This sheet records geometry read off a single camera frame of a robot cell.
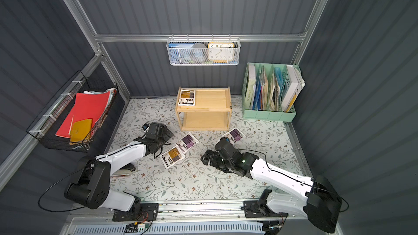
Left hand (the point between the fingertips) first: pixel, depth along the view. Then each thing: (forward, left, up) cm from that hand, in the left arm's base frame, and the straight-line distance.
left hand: (164, 135), depth 92 cm
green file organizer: (+22, -62, +14) cm, 67 cm away
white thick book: (+23, -75, +19) cm, 81 cm away
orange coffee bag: (-11, -5, -5) cm, 13 cm away
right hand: (-17, -26, +6) cm, 31 cm away
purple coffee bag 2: (+3, -41, -6) cm, 41 cm away
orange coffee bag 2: (+14, -14, +16) cm, 26 cm away
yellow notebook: (-11, +29, +22) cm, 38 cm away
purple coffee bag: (-1, -12, -6) cm, 14 cm away
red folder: (+1, +30, +25) cm, 39 cm away
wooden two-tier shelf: (+6, -27, +14) cm, 31 cm away
